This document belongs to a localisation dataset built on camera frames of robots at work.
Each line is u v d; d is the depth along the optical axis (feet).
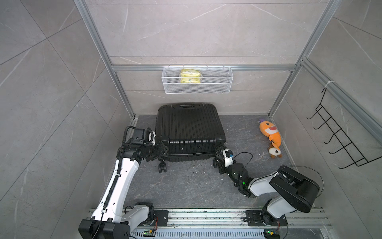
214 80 3.31
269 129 3.31
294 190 1.46
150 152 1.99
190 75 2.89
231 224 2.39
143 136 1.89
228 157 2.43
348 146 2.05
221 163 2.57
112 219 1.23
